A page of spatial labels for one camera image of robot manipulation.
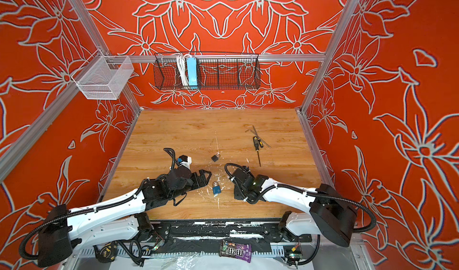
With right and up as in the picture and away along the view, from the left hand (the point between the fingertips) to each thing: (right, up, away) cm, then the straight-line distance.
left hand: (207, 176), depth 77 cm
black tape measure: (-37, -27, -10) cm, 47 cm away
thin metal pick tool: (+33, +10, +24) cm, 42 cm away
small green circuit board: (+36, -29, -8) cm, 47 cm away
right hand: (+13, -10, +6) cm, 18 cm away
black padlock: (+2, +4, +19) cm, 20 cm away
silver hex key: (+23, +20, +33) cm, 45 cm away
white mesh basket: (-57, +48, +16) cm, 76 cm away
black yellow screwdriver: (+27, +12, +25) cm, 38 cm away
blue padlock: (+4, -9, +8) cm, 13 cm away
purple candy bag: (+14, -27, -9) cm, 31 cm away
